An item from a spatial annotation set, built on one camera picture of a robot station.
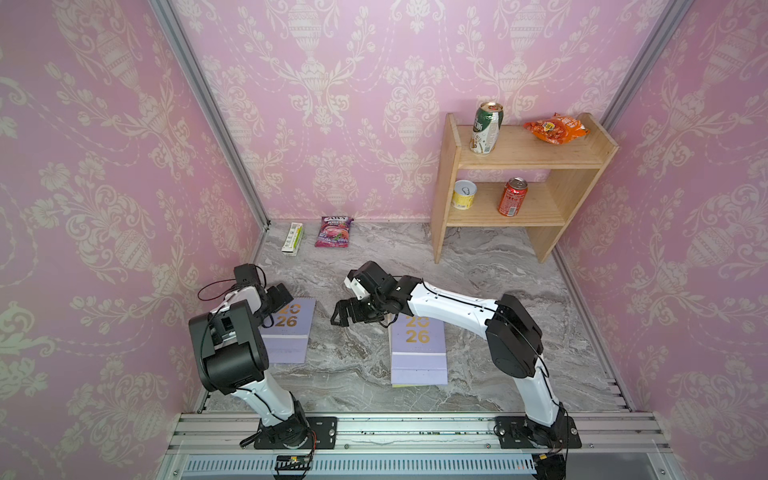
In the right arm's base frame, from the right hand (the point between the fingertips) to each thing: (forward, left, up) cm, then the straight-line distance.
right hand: (344, 320), depth 82 cm
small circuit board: (-30, +13, -14) cm, 36 cm away
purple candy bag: (+40, +7, -7) cm, 42 cm away
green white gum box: (+36, +22, -5) cm, 43 cm away
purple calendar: (-8, -20, -6) cm, 22 cm away
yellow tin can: (+33, -37, +15) cm, 52 cm away
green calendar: (-15, -18, -11) cm, 26 cm away
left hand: (+11, +23, -9) cm, 27 cm away
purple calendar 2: (0, +18, -10) cm, 21 cm away
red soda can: (+27, -50, +18) cm, 60 cm away
